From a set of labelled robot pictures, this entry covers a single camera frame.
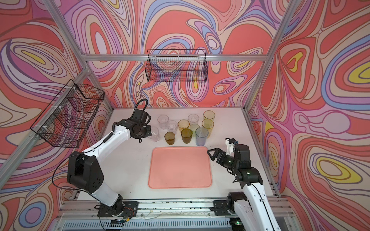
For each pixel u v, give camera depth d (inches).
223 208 28.2
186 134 38.5
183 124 40.8
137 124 25.6
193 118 42.4
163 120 42.5
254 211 18.2
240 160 22.3
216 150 26.6
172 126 41.3
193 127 38.8
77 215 28.9
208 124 38.8
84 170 17.4
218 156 26.5
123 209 28.4
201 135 34.0
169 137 38.4
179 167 35.5
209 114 39.0
